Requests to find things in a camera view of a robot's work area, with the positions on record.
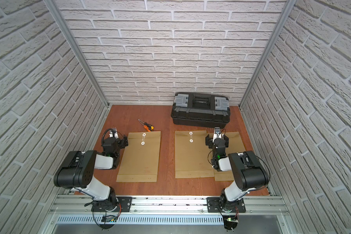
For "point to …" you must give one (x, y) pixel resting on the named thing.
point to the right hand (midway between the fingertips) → (219, 135)
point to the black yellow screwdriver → (150, 127)
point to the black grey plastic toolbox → (202, 110)
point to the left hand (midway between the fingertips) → (117, 133)
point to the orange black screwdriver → (146, 126)
